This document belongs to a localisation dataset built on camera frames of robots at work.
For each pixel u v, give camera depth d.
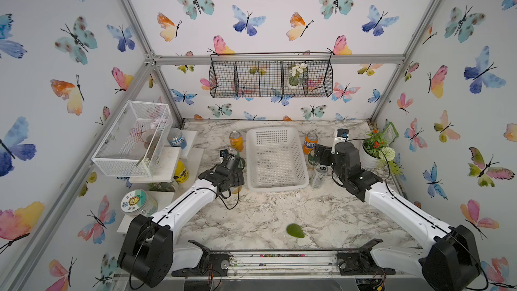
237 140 1.01
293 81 0.96
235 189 0.87
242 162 0.69
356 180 0.58
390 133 1.09
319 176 0.84
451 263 0.39
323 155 0.72
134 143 0.74
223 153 0.77
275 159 1.04
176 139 0.83
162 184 0.85
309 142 0.99
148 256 0.40
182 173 0.89
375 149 0.89
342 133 0.69
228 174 0.63
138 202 0.65
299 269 0.74
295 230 0.81
